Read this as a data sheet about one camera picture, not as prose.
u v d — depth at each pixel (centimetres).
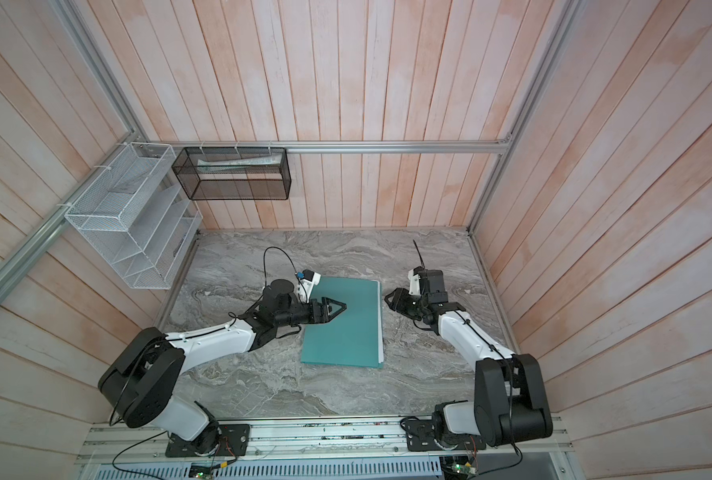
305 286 75
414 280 83
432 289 69
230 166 90
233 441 73
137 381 46
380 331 93
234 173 104
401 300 78
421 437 73
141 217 78
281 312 69
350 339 93
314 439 75
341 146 98
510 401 44
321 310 75
